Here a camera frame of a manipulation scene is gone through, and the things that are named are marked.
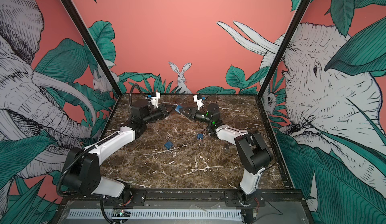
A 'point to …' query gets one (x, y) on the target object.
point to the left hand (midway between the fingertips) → (177, 105)
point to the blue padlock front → (177, 109)
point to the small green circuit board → (120, 213)
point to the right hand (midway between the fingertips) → (176, 112)
